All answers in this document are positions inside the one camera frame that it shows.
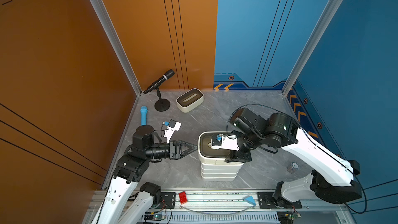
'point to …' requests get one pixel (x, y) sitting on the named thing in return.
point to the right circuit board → (287, 216)
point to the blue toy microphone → (143, 111)
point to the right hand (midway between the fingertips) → (227, 150)
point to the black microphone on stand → (161, 104)
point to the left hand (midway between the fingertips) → (194, 148)
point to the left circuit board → (154, 216)
